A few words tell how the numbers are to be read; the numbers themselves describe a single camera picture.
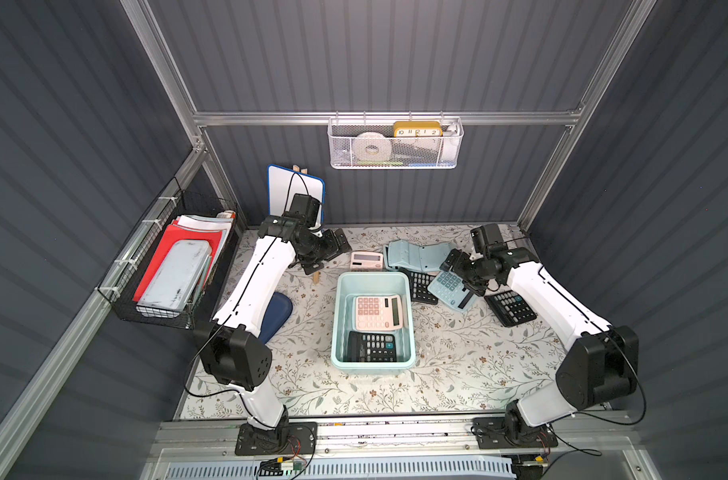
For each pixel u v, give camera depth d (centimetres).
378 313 91
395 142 89
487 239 67
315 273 78
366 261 108
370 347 87
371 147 84
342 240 73
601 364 42
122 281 62
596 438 74
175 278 69
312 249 67
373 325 88
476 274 72
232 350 44
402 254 105
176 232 77
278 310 94
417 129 87
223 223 79
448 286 99
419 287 99
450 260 78
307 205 63
